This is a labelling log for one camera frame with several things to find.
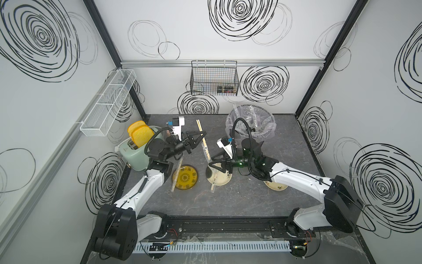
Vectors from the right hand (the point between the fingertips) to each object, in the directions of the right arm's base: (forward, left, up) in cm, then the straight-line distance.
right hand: (211, 163), depth 71 cm
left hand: (+6, +2, +12) cm, 13 cm away
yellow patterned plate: (+2, +14, -22) cm, 26 cm away
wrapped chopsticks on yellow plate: (+3, +19, -20) cm, 28 cm away
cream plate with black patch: (+3, -6, -22) cm, 23 cm away
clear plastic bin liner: (+26, -27, -4) cm, 38 cm away
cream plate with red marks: (-2, -32, -20) cm, 38 cm away
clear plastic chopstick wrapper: (+3, +2, +4) cm, 5 cm away
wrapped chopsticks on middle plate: (-2, -1, -20) cm, 20 cm away
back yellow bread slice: (+20, +41, +1) cm, 46 cm away
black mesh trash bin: (+30, -20, -6) cm, 36 cm away
